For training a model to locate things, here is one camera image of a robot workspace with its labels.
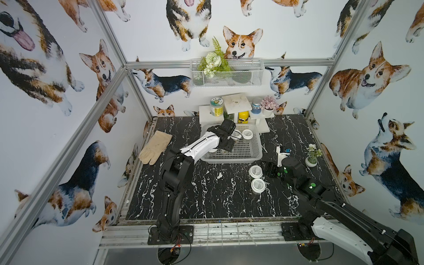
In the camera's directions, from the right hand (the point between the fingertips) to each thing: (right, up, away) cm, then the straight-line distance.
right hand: (269, 158), depth 79 cm
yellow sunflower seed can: (-26, +27, +17) cm, 41 cm away
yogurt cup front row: (-7, +11, +24) cm, 27 cm away
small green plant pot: (-18, +23, +31) cm, 42 cm away
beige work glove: (-66, +3, +27) cm, 71 cm away
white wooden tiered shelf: (-15, +28, +18) cm, 37 cm away
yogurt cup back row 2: (-5, -9, +8) cm, 13 cm away
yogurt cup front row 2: (-5, -14, +3) cm, 15 cm away
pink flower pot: (+3, +27, +14) cm, 31 cm away
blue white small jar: (-3, +26, +19) cm, 32 cm away
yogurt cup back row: (-16, +11, +3) cm, 19 cm away
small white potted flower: (+28, -3, +13) cm, 31 cm away
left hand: (-22, +8, +17) cm, 28 cm away
